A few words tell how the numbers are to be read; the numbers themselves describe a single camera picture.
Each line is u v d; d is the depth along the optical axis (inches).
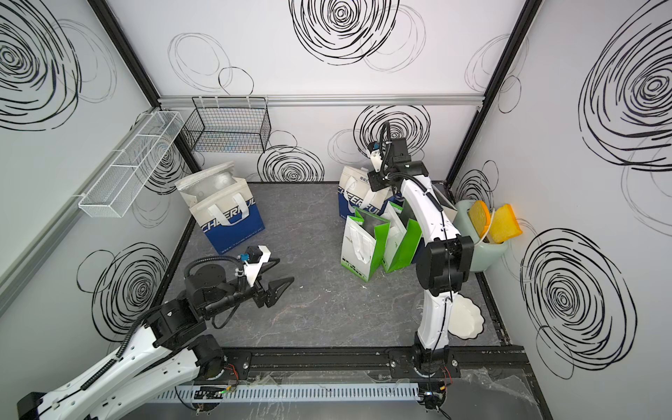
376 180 31.0
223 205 32.9
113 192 28.3
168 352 19.1
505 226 32.4
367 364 30.1
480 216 32.5
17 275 20.1
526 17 28.8
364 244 28.7
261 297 23.0
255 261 22.0
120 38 29.8
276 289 23.2
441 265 19.8
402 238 29.6
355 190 35.9
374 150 30.5
